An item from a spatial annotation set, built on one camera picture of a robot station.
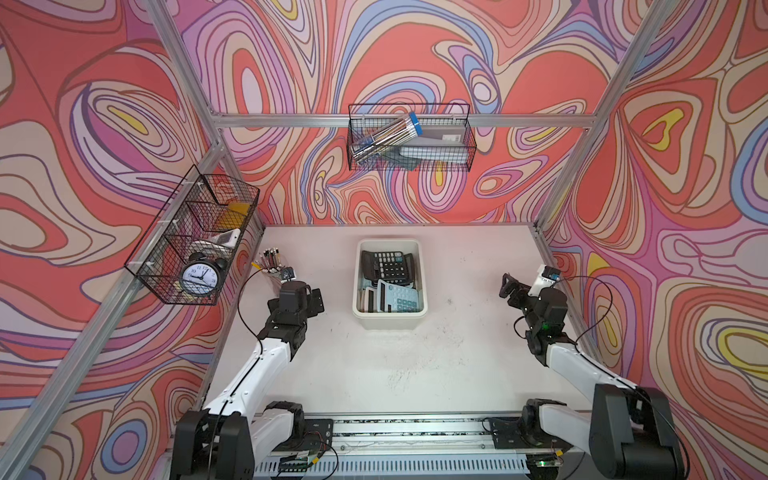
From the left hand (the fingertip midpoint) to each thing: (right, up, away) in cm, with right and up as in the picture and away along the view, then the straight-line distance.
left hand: (301, 295), depth 86 cm
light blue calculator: (+28, -1, +3) cm, 28 cm away
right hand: (+64, +2, +2) cm, 65 cm away
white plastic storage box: (+26, -8, +1) cm, 28 cm away
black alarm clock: (-18, +7, -18) cm, 26 cm away
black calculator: (+27, +8, +10) cm, 29 cm away
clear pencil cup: (-12, +10, +7) cm, 17 cm away
